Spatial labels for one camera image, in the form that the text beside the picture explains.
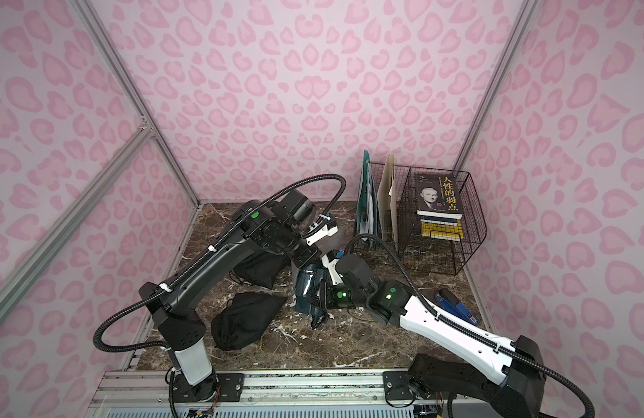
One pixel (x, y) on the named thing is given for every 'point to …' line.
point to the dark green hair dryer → (311, 294)
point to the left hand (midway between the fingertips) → (320, 259)
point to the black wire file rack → (439, 256)
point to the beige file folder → (386, 197)
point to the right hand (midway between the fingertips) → (312, 298)
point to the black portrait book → (438, 192)
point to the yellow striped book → (441, 225)
